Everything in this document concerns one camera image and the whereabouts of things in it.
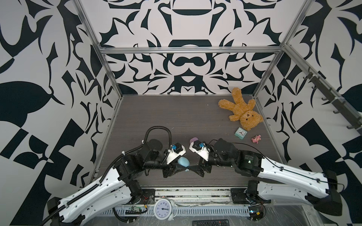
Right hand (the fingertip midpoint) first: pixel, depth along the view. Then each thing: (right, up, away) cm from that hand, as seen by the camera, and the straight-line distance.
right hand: (190, 154), depth 66 cm
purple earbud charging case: (+4, +1, +28) cm, 28 cm away
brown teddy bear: (+42, +15, +30) cm, 53 cm away
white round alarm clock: (-12, -27, +2) cm, 30 cm away
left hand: (-3, -3, -1) cm, 5 cm away
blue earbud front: (-2, -6, -4) cm, 7 cm away
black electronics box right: (+33, -31, +5) cm, 45 cm away
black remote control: (+10, -32, 0) cm, 34 cm away
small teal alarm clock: (+36, +5, +30) cm, 47 cm away
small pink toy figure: (+45, +2, +27) cm, 52 cm away
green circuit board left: (-28, -31, +6) cm, 42 cm away
